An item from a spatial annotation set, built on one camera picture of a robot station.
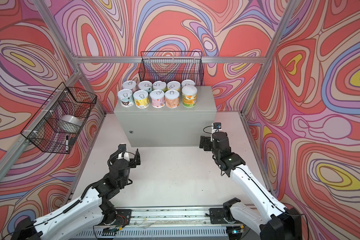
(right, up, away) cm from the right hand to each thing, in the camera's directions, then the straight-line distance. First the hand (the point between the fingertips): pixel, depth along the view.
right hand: (210, 139), depth 80 cm
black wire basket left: (-75, +8, -11) cm, 76 cm away
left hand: (-43, -5, -1) cm, 43 cm away
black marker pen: (-70, -3, -10) cm, 71 cm away
